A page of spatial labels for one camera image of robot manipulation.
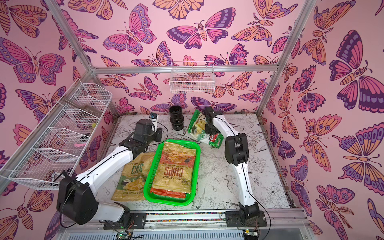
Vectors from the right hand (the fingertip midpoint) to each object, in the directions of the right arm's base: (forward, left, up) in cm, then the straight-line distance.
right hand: (209, 132), depth 104 cm
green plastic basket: (-45, +11, +4) cm, 46 cm away
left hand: (-10, +29, +18) cm, 35 cm away
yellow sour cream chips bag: (-37, +45, -3) cm, 59 cm away
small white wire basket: (+21, +12, +30) cm, 38 cm away
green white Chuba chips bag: (+1, +9, +3) cm, 9 cm away
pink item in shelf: (-26, +66, +22) cm, 74 cm away
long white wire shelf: (-35, +68, +27) cm, 81 cm away
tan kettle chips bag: (-30, +21, +2) cm, 36 cm away
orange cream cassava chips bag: (-41, +23, 0) cm, 47 cm away
